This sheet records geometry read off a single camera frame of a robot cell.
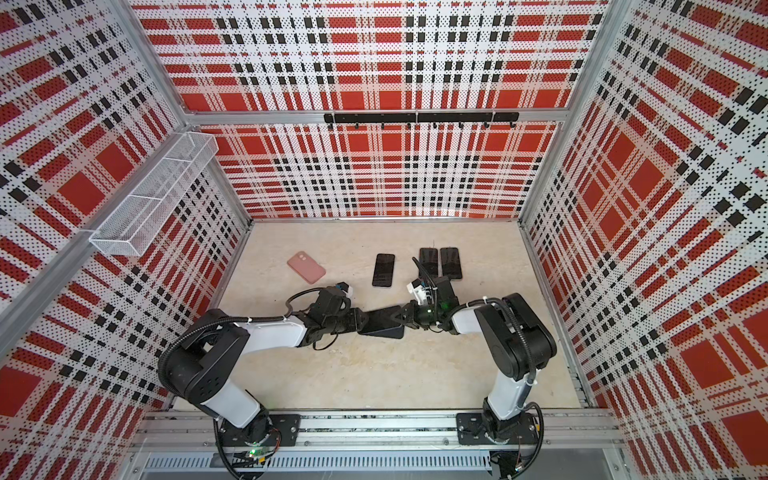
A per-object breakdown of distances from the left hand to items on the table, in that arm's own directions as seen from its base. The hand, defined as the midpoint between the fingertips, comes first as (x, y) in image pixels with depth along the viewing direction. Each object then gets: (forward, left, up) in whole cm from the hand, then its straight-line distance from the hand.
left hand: (366, 324), depth 91 cm
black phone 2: (+22, -5, -1) cm, 22 cm away
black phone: (+3, -4, -3) cm, 6 cm away
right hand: (-1, -9, +3) cm, 9 cm away
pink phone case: (+24, +24, -2) cm, 34 cm away
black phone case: (-3, -8, +1) cm, 9 cm away
